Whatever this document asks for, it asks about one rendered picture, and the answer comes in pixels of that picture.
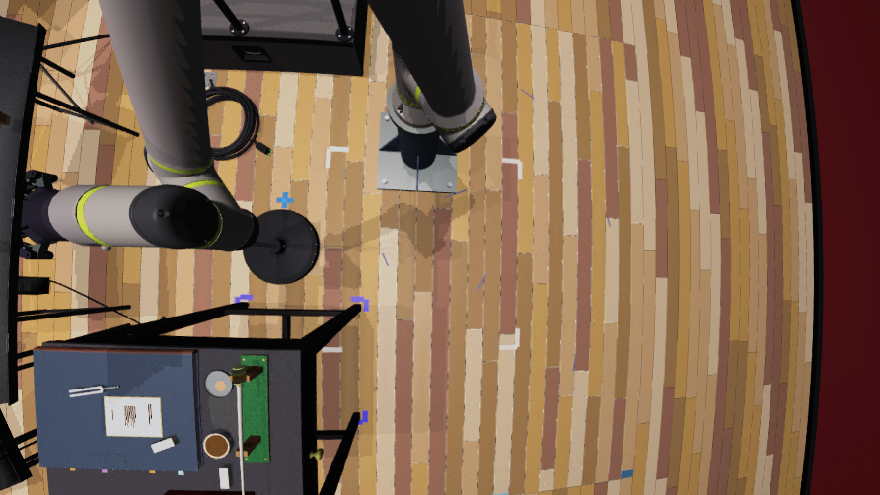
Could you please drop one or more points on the small olive knob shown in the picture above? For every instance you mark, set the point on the small olive knob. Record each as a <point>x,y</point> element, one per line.
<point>317,454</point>

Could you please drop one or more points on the black round stand base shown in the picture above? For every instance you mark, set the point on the black round stand base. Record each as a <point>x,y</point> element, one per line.
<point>292,258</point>

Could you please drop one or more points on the black tripod music stand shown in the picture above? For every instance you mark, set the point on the black tripod music stand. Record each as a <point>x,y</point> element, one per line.
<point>89,115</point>
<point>75,311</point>

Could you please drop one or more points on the blue mat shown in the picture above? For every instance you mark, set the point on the blue mat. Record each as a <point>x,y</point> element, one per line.
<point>69,426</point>

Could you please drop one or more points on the white baton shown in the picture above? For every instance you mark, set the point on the white baton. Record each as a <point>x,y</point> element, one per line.
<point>241,426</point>

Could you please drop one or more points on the black equipment case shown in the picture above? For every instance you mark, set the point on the black equipment case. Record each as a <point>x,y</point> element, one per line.
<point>289,58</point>

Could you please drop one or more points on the brown cup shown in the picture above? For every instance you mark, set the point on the brown cup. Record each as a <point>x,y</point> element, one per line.
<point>216,445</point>

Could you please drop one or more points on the black frame table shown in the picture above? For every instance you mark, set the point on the black frame table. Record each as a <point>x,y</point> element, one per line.
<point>289,313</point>

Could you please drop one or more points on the black stand knob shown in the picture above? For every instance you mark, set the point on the black stand knob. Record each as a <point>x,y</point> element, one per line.
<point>41,181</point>
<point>33,249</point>

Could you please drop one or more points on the green baton tray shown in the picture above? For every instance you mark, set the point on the green baton tray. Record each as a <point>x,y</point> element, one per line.
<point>258,412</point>

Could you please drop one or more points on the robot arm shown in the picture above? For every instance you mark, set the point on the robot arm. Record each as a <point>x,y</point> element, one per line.
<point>172,103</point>

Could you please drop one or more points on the silver tuning fork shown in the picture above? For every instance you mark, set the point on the silver tuning fork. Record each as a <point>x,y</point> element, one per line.
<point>93,391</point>

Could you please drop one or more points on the white eraser block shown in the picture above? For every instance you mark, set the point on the white eraser block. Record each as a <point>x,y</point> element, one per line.
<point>164,444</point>

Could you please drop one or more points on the grey round tin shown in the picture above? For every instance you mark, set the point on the grey round tin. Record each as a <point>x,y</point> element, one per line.
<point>219,384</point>

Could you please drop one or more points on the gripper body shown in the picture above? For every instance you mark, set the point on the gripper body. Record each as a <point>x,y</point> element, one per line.
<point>38,214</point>

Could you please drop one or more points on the small black box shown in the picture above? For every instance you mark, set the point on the small black box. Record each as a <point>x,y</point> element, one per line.
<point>33,284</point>

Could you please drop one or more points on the black music stand desk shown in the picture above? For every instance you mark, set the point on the black music stand desk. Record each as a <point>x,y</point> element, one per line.
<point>17,172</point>

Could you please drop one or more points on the small white block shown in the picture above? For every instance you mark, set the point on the small white block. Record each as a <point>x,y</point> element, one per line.
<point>224,478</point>

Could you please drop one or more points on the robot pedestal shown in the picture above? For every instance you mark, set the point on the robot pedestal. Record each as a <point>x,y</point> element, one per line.
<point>417,156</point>

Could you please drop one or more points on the white sheet music paper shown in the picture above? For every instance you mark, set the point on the white sheet music paper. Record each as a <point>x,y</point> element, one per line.
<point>117,416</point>

